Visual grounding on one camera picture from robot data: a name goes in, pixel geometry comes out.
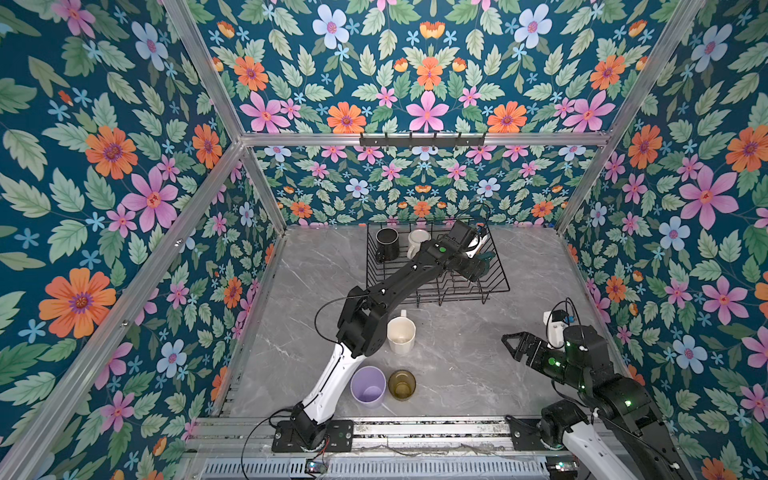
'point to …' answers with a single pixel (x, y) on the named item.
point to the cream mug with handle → (401, 332)
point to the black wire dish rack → (447, 282)
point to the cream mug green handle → (477, 266)
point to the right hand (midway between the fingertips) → (512, 343)
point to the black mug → (388, 244)
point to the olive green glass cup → (402, 384)
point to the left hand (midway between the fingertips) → (481, 256)
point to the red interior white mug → (416, 237)
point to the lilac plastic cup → (368, 385)
